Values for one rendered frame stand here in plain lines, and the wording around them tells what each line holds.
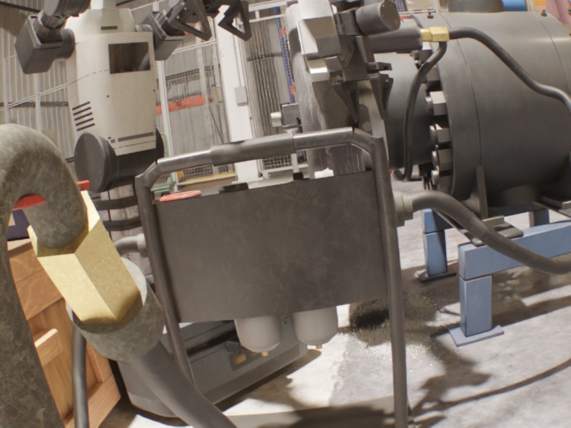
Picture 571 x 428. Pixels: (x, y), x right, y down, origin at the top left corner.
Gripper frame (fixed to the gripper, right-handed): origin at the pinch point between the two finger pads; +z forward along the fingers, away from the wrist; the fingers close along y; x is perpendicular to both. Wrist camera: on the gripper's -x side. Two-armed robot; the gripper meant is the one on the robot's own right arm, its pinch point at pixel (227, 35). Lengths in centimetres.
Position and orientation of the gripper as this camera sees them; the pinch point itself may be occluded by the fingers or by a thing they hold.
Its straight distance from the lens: 97.6
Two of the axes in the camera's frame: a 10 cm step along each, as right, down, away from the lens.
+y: 5.9, -1.6, 7.9
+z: 5.3, 8.1, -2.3
